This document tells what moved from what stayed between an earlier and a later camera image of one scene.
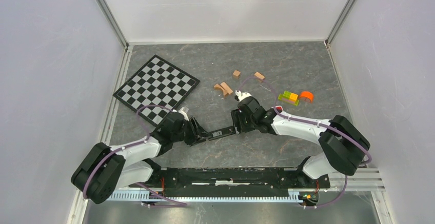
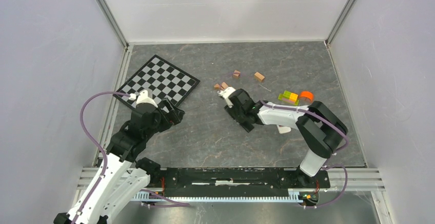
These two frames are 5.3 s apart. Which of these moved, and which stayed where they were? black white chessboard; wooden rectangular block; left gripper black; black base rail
Moved: left gripper black
Stayed: black white chessboard; wooden rectangular block; black base rail
